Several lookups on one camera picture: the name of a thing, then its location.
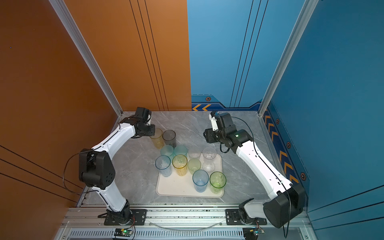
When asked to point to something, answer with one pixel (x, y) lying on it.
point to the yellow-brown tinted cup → (158, 139)
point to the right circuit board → (252, 233)
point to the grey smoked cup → (169, 137)
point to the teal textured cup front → (181, 149)
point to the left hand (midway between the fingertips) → (152, 129)
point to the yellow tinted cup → (179, 162)
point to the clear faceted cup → (209, 153)
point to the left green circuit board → (123, 232)
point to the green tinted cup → (217, 181)
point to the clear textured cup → (194, 152)
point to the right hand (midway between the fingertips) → (207, 132)
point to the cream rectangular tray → (190, 185)
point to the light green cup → (194, 165)
